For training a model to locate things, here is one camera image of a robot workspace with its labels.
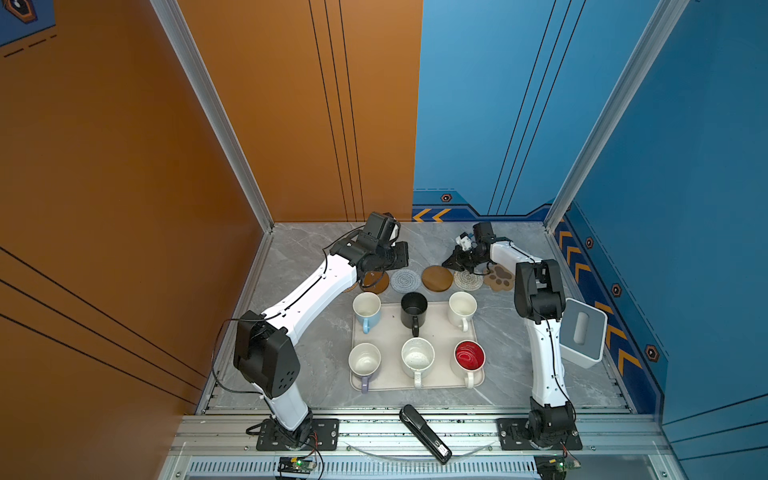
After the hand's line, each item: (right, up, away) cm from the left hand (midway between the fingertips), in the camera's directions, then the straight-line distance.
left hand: (410, 254), depth 82 cm
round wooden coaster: (+11, -9, +21) cm, 25 cm away
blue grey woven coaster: (-1, -10, +20) cm, 23 cm away
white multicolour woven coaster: (+21, -10, +20) cm, 31 cm away
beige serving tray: (-4, -30, +2) cm, 31 cm away
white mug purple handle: (-13, -30, +1) cm, 33 cm away
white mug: (+17, -17, +9) cm, 25 cm away
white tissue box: (+53, -24, +7) cm, 58 cm away
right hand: (+13, -4, +26) cm, 29 cm away
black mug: (+1, -17, +8) cm, 19 cm away
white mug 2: (+2, -30, +3) cm, 30 cm away
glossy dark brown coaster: (-12, -8, +20) cm, 25 cm away
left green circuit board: (-28, -51, -11) cm, 59 cm away
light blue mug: (-13, -17, +11) cm, 24 cm away
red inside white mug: (+16, -30, +2) cm, 34 cm away
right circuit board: (+34, -50, -12) cm, 62 cm away
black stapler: (+2, -41, -11) cm, 43 cm away
